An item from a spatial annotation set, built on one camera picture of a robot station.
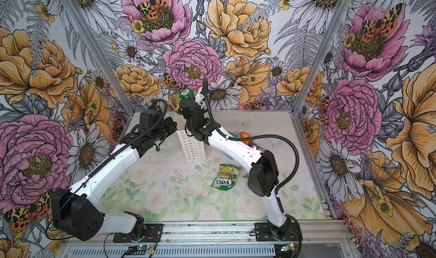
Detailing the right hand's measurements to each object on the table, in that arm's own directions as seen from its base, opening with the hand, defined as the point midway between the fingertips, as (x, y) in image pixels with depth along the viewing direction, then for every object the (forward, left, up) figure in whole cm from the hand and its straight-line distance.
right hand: (186, 103), depth 79 cm
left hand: (-7, +5, -9) cm, 13 cm away
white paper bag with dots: (-10, -1, -22) cm, 24 cm away
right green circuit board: (-52, -41, -35) cm, 75 cm away
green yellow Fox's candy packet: (-25, -17, -27) cm, 41 cm away
